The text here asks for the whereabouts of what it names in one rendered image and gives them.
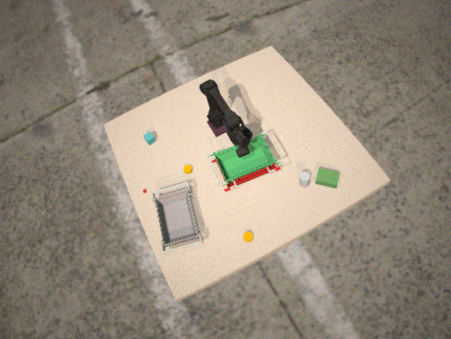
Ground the grey cylinder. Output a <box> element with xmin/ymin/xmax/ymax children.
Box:
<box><xmin>299</xmin><ymin>172</ymin><xmax>311</xmax><ymax>187</ymax></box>

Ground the green rectangular block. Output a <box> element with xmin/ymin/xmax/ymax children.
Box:
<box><xmin>315</xmin><ymin>168</ymin><xmax>340</xmax><ymax>189</ymax></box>

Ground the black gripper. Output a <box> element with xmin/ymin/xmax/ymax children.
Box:
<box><xmin>226</xmin><ymin>129</ymin><xmax>249</xmax><ymax>158</ymax></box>

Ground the small yellow block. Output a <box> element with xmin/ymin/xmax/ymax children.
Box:
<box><xmin>183</xmin><ymin>164</ymin><xmax>192</xmax><ymax>174</ymax></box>
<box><xmin>243</xmin><ymin>232</ymin><xmax>253</xmax><ymax>242</ymax></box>

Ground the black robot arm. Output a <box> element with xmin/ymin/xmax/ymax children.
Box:
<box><xmin>199</xmin><ymin>79</ymin><xmax>253</xmax><ymax>147</ymax></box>

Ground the small teal block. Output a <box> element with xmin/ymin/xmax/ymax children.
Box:
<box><xmin>143</xmin><ymin>131</ymin><xmax>156</xmax><ymax>146</ymax></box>

